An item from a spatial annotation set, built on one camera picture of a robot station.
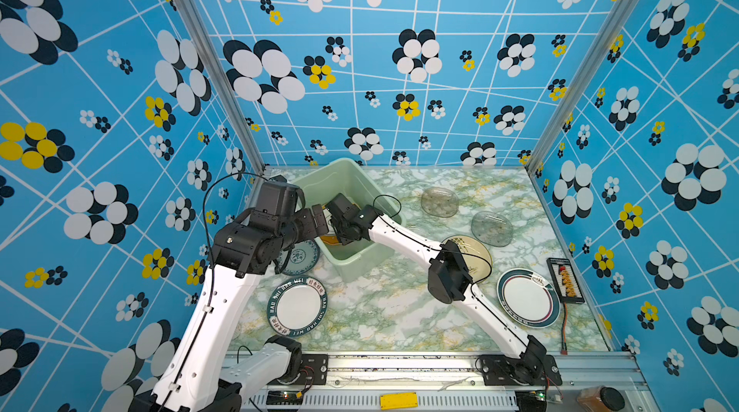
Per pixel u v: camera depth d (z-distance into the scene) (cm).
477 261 58
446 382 72
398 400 69
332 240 92
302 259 94
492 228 102
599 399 63
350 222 73
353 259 74
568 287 86
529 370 63
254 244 40
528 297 85
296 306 85
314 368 73
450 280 62
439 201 109
